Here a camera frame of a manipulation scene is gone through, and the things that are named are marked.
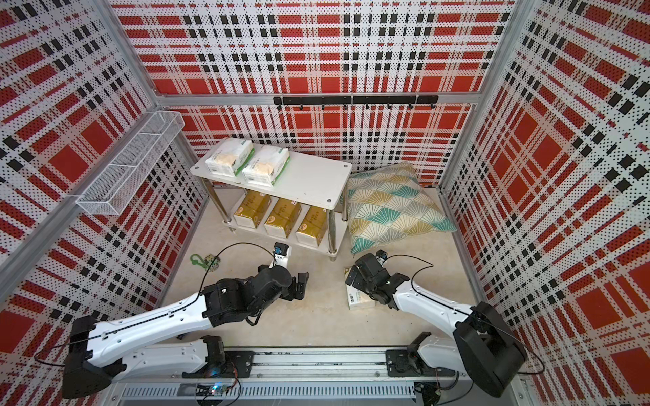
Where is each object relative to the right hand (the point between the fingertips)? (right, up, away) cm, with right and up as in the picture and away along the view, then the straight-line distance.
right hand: (361, 280), depth 87 cm
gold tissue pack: (-42, +25, +9) cm, 49 cm away
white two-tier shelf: (-15, +33, -12) cm, 38 cm away
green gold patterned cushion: (+10, +27, +6) cm, 29 cm away
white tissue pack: (-1, -5, -5) cm, 7 cm away
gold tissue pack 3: (-17, +18, +3) cm, 25 cm away
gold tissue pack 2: (-28, +23, +7) cm, 37 cm away
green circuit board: (-42, -26, -18) cm, 52 cm away
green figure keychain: (-58, +4, +7) cm, 59 cm away
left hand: (-20, +5, -13) cm, 24 cm away
